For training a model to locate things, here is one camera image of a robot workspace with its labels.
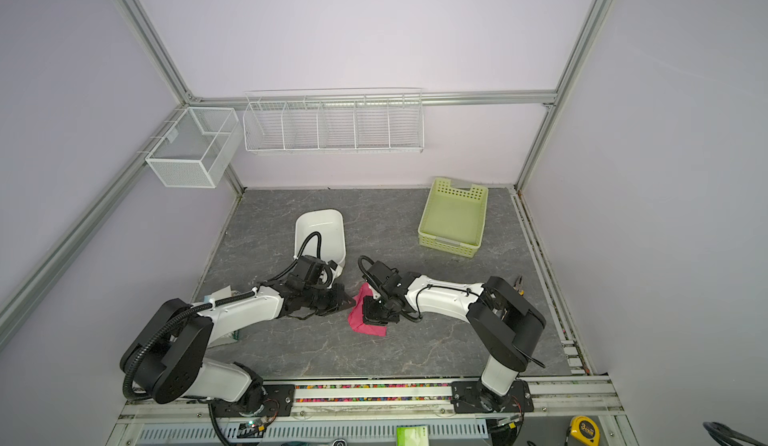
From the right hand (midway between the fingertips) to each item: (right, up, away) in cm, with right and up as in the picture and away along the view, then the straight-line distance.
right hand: (364, 324), depth 84 cm
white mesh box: (-57, +53, +13) cm, 79 cm away
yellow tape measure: (+53, -19, -16) cm, 58 cm away
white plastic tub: (-15, +27, +25) cm, 40 cm away
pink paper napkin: (-3, +2, +4) cm, 5 cm away
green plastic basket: (+31, +30, +28) cm, 52 cm away
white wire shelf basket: (-12, +64, +19) cm, 68 cm away
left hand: (-3, +4, +1) cm, 5 cm away
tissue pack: (-41, +8, +3) cm, 42 cm away
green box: (+13, -20, -16) cm, 28 cm away
